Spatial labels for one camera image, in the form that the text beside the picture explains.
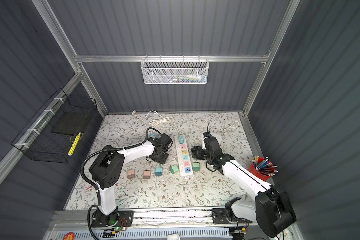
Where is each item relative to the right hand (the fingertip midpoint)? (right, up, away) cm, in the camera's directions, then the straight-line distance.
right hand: (198, 150), depth 86 cm
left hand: (-23, -7, +9) cm, 25 cm away
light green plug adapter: (-1, -10, +4) cm, 11 cm away
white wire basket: (-18, +60, +38) cm, 74 cm away
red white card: (-63, -20, -3) cm, 66 cm away
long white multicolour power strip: (-9, -6, +7) cm, 12 cm away
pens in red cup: (+35, -7, -7) cm, 36 cm away
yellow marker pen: (-60, +5, -16) cm, 63 cm away
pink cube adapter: (-31, -15, +1) cm, 34 cm away
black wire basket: (-73, +10, -13) cm, 75 cm away
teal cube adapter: (-24, -13, +2) cm, 27 cm away
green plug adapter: (-14, -12, +3) cm, 19 cm away
